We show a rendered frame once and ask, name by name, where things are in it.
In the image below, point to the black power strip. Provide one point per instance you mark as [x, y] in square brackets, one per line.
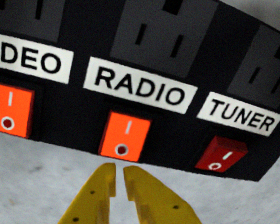
[189, 85]

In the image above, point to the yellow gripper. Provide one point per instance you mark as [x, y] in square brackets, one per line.
[155, 202]

